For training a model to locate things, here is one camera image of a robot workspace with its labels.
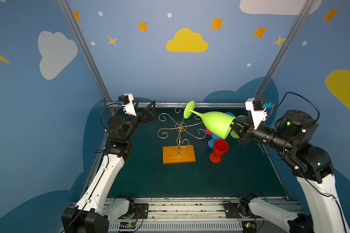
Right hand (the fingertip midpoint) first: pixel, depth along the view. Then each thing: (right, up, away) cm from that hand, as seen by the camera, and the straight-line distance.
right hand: (229, 117), depth 51 cm
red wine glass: (+6, -16, +29) cm, 33 cm away
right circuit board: (+18, -55, +22) cm, 62 cm away
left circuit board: (-44, -55, +22) cm, 74 cm away
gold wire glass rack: (-17, -4, +19) cm, 26 cm away
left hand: (-33, +9, +14) cm, 37 cm away
